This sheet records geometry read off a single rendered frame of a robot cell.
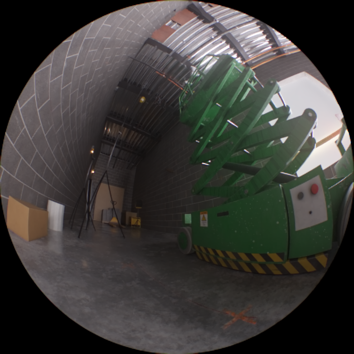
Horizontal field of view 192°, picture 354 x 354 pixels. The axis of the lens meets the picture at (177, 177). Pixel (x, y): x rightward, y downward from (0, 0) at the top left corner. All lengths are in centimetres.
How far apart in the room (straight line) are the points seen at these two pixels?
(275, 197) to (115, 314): 75
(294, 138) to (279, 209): 43
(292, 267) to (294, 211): 26
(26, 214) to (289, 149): 172
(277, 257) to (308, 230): 18
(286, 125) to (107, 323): 123
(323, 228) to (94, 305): 88
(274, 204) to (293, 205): 10
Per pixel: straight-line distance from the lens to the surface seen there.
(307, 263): 63
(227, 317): 46
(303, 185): 57
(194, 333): 42
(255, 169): 100
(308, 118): 83
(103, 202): 722
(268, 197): 55
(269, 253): 59
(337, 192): 67
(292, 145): 75
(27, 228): 107
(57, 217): 174
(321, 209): 58
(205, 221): 83
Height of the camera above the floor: 36
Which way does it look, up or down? 24 degrees up
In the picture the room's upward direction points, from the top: 1 degrees counter-clockwise
